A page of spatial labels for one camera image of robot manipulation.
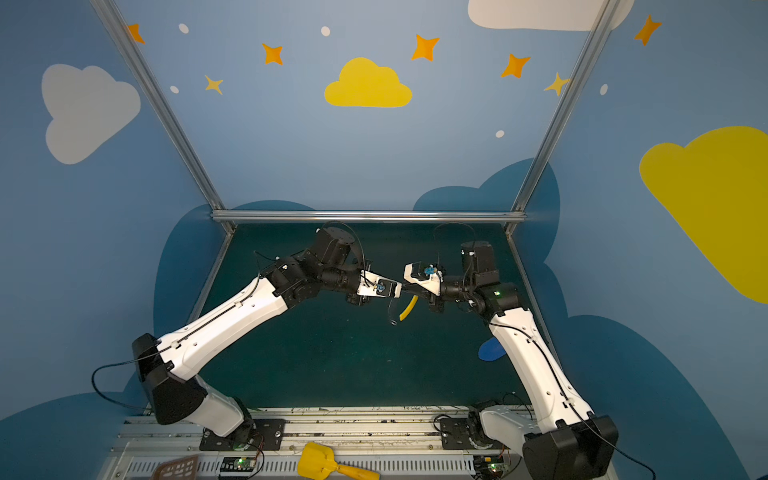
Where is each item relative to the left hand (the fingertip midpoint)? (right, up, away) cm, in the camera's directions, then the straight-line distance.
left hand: (392, 276), depth 69 cm
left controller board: (-37, -45, +1) cm, 59 cm away
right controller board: (+23, -47, +2) cm, 52 cm away
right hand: (+4, -1, +2) cm, 5 cm away
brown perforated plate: (-50, -46, +1) cm, 68 cm away
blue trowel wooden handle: (+31, -24, +20) cm, 44 cm away
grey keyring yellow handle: (+3, -10, +6) cm, 12 cm away
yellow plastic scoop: (-18, -45, +1) cm, 48 cm away
